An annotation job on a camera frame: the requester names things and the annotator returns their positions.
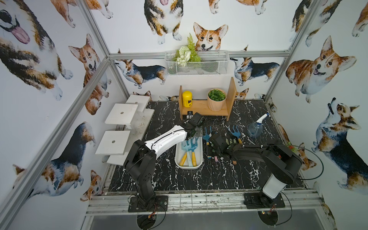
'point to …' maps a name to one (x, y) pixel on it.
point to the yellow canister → (187, 98)
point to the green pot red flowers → (290, 146)
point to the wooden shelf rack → (201, 106)
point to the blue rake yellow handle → (236, 134)
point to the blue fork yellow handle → (194, 146)
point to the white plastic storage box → (199, 151)
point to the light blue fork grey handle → (188, 148)
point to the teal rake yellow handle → (184, 156)
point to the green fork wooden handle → (229, 142)
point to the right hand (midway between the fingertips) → (209, 145)
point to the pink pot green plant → (216, 99)
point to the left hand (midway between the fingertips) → (191, 127)
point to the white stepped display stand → (116, 143)
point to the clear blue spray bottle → (255, 129)
